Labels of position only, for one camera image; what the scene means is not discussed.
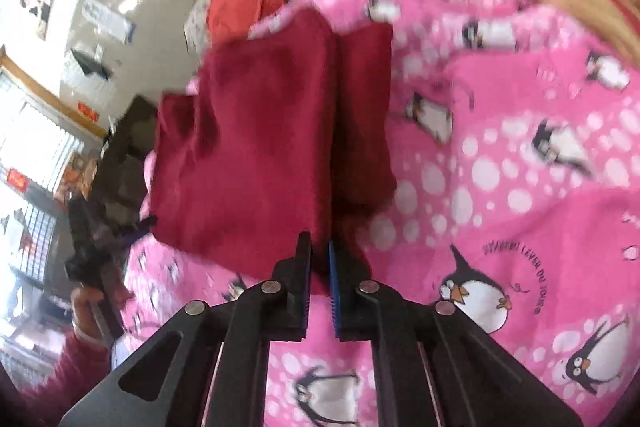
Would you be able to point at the dark red fleece garment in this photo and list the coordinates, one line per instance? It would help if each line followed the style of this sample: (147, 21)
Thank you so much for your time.
(260, 132)

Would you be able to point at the person's left hand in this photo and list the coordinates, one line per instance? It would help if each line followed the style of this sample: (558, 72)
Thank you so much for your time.
(85, 312)

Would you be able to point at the large red heart cushion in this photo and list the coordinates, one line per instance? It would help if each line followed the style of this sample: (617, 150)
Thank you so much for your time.
(240, 4)

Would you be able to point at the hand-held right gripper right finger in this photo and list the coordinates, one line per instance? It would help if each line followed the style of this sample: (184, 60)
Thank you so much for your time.
(336, 292)

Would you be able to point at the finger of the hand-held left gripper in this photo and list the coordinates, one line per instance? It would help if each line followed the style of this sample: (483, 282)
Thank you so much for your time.
(137, 229)

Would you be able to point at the red paper decoration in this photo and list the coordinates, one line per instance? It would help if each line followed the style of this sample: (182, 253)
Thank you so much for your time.
(87, 111)
(16, 179)

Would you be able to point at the pink penguin print blanket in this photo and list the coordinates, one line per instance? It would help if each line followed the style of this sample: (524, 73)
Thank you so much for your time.
(500, 207)

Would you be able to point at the dark wooden table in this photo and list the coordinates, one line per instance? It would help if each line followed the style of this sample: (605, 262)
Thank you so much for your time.
(125, 147)

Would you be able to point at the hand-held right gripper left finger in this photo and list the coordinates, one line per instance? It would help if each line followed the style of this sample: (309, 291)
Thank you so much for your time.
(302, 292)

